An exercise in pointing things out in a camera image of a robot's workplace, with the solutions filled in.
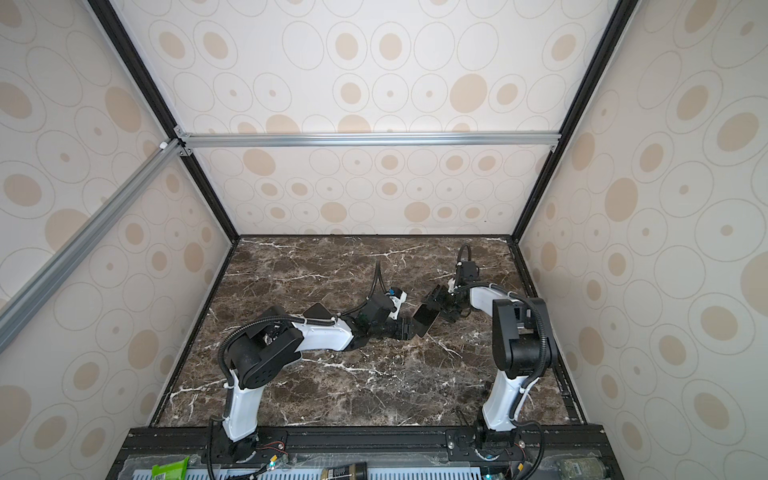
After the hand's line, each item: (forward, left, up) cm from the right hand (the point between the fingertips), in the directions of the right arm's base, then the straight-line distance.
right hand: (431, 304), depth 98 cm
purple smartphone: (-5, +3, -1) cm, 6 cm away
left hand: (-10, +3, +5) cm, 11 cm away
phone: (-1, +38, -1) cm, 38 cm away
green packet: (-45, +65, +1) cm, 79 cm away
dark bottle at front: (-45, +22, +2) cm, 50 cm away
